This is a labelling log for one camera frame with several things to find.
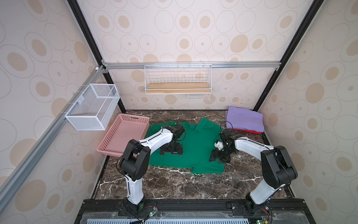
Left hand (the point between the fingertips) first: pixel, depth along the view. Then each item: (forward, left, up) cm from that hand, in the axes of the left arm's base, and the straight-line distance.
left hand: (176, 153), depth 89 cm
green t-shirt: (+14, -16, -6) cm, 22 cm away
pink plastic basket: (+23, +40, -4) cm, 46 cm away
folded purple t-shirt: (+33, -53, -4) cm, 62 cm away
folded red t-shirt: (+20, -56, -3) cm, 60 cm away
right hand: (-4, -24, -4) cm, 24 cm away
